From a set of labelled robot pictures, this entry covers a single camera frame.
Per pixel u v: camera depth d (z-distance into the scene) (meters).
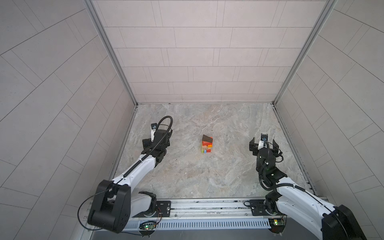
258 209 0.70
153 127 0.73
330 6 0.71
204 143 0.84
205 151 0.89
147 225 0.65
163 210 0.71
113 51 0.88
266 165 0.61
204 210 0.72
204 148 0.88
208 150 0.89
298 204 0.50
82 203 0.38
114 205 0.39
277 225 0.68
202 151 0.89
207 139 0.83
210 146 0.86
